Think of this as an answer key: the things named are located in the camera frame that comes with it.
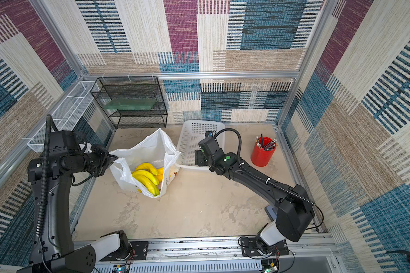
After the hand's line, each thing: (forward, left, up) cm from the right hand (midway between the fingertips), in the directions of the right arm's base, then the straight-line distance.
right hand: (205, 156), depth 82 cm
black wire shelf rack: (+43, +42, +11) cm, 61 cm away
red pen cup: (+6, -30, -4) cm, 31 cm away
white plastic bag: (+6, +24, -1) cm, 25 cm away
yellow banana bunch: (-6, +27, -8) cm, 29 cm away
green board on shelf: (+32, +43, +7) cm, 54 cm away
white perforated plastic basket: (+31, +10, -16) cm, 36 cm away
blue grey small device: (-21, -31, -16) cm, 41 cm away
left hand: (-8, +33, +14) cm, 37 cm away
